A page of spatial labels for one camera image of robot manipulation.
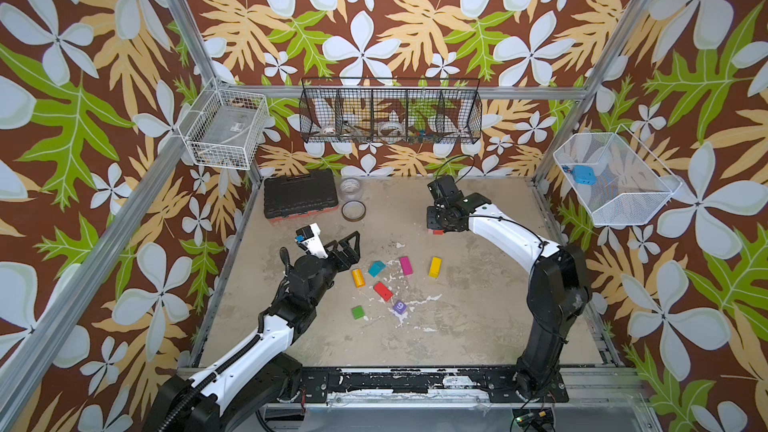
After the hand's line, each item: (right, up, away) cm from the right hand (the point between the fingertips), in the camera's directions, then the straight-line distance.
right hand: (432, 217), depth 92 cm
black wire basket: (-13, +35, +5) cm, 38 cm away
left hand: (-25, -4, -14) cm, 29 cm away
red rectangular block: (-15, -23, -1) cm, 27 cm away
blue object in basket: (+44, +13, -6) cm, 46 cm away
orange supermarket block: (-23, -19, +1) cm, 30 cm away
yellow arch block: (+1, -16, +1) cm, 16 cm away
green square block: (-23, -28, -5) cm, 37 cm away
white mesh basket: (+50, +9, -15) cm, 53 cm away
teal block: (-18, -16, +1) cm, 24 cm away
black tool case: (-50, +8, +19) cm, 55 cm away
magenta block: (-8, -16, +4) cm, 18 cm away
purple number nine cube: (-10, -26, -6) cm, 29 cm away
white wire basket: (-62, +27, -6) cm, 68 cm away
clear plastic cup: (-28, +11, +26) cm, 39 cm away
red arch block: (-1, -3, -10) cm, 10 cm away
